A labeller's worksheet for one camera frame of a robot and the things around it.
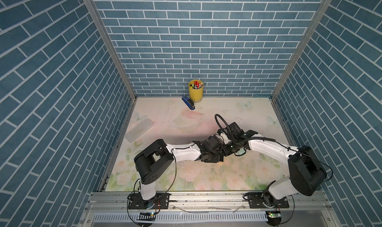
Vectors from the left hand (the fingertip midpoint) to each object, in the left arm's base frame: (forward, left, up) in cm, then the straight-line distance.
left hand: (221, 161), depth 86 cm
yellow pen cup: (+49, +16, +12) cm, 53 cm away
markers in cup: (+54, +15, +12) cm, 58 cm away
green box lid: (-2, -8, +17) cm, 19 cm away
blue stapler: (+44, +20, +3) cm, 49 cm away
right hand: (+4, 0, +3) cm, 5 cm away
